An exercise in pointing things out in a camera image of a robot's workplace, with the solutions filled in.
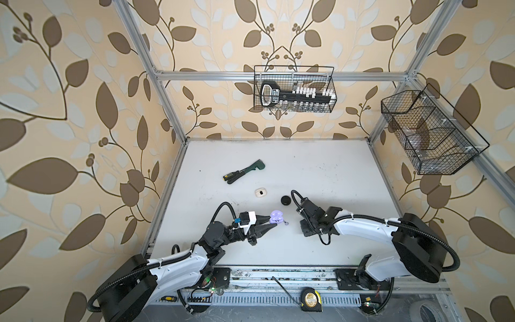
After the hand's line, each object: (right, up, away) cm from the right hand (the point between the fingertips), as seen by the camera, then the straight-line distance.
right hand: (307, 228), depth 87 cm
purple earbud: (-9, +2, +2) cm, 10 cm away
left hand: (-15, +10, -21) cm, 28 cm away
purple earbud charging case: (-15, +11, -21) cm, 27 cm away
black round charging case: (-8, +11, +10) cm, 17 cm away
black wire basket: (+45, +37, -14) cm, 60 cm away
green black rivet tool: (-22, +28, +21) cm, 41 cm away
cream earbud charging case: (-20, +14, +9) cm, 27 cm away
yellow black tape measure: (-3, -18, -19) cm, 26 cm away
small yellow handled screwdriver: (-53, -19, -17) cm, 58 cm away
